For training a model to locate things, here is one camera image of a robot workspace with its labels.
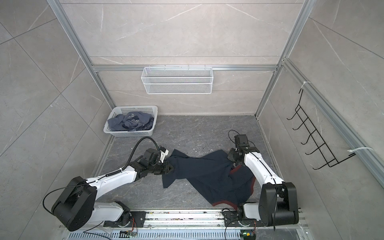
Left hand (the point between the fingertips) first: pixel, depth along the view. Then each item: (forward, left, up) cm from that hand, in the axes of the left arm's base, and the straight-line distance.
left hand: (174, 165), depth 85 cm
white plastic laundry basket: (+47, +21, 0) cm, 52 cm away
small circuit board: (-31, +22, -8) cm, 39 cm away
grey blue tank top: (+36, +34, -1) cm, 49 cm away
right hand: (+5, -35, +1) cm, 35 cm away
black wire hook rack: (-7, -67, +25) cm, 72 cm away
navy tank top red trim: (-8, -22, -1) cm, 24 cm away
